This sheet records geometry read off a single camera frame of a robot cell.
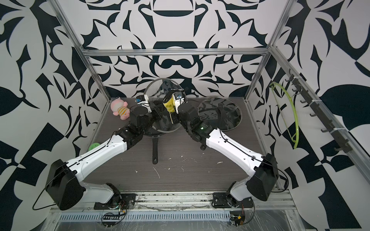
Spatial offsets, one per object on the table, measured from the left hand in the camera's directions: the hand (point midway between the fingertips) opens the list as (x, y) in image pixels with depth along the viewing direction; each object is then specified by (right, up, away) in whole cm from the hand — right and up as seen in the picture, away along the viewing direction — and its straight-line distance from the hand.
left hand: (160, 102), depth 76 cm
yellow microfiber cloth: (+6, -2, -6) cm, 9 cm away
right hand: (+9, -1, -3) cm, 9 cm away
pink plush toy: (-35, -2, +30) cm, 46 cm away
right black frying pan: (+39, -6, +19) cm, 44 cm away
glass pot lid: (+37, -6, +16) cm, 40 cm away
